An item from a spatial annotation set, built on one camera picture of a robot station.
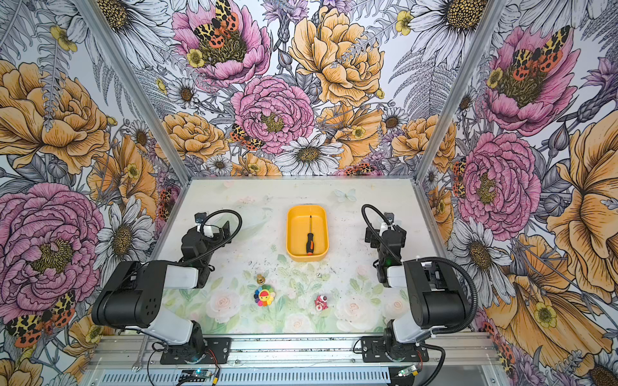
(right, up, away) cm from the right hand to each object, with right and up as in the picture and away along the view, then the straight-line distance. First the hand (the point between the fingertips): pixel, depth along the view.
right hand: (383, 230), depth 94 cm
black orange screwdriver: (-28, -6, +2) cm, 29 cm away
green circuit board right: (+1, -39, -23) cm, 45 cm away
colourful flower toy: (-44, -21, -11) cm, 50 cm away
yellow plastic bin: (-34, +3, +12) cm, 36 cm away
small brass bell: (-46, -17, -7) cm, 49 cm away
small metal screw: (-25, -16, -5) cm, 30 cm away
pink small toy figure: (-24, -22, -15) cm, 36 cm away
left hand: (-64, +1, 0) cm, 64 cm away
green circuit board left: (-61, -39, -23) cm, 76 cm away
